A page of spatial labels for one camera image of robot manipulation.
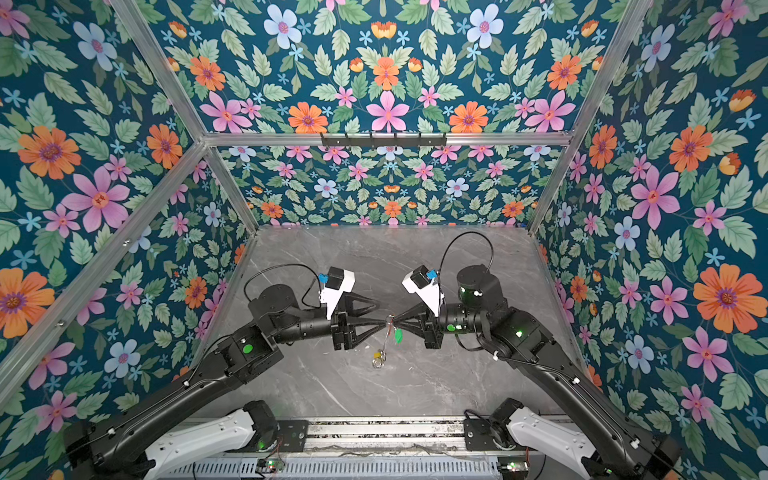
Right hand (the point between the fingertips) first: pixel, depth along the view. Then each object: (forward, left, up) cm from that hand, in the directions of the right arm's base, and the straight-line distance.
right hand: (397, 319), depth 59 cm
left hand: (-2, +3, +5) cm, 6 cm away
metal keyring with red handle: (-1, +1, 0) cm, 2 cm away
